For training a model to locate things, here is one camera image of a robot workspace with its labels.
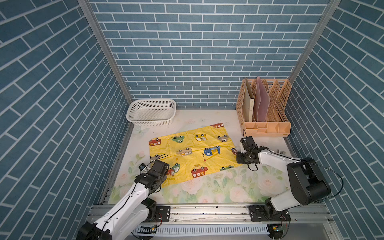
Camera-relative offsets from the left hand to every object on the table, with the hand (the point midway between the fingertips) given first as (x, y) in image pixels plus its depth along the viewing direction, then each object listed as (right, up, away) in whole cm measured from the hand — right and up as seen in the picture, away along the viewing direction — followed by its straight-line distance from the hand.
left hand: (165, 177), depth 85 cm
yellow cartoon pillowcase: (+16, +12, +12) cm, 23 cm away
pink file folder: (+58, +44, +5) cm, 73 cm away
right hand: (+45, +8, +9) cm, 47 cm away
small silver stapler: (+73, +12, +10) cm, 74 cm away
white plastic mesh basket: (-19, +40, +35) cm, 56 cm away
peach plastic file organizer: (+74, +30, +17) cm, 82 cm away
